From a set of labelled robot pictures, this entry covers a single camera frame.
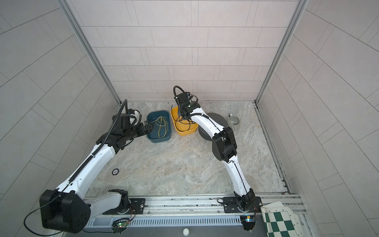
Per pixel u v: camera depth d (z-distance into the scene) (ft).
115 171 2.68
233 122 3.35
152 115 3.35
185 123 3.24
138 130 2.27
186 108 2.25
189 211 2.32
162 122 3.35
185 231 1.92
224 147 1.93
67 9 2.35
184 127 3.26
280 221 2.20
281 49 2.84
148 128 2.32
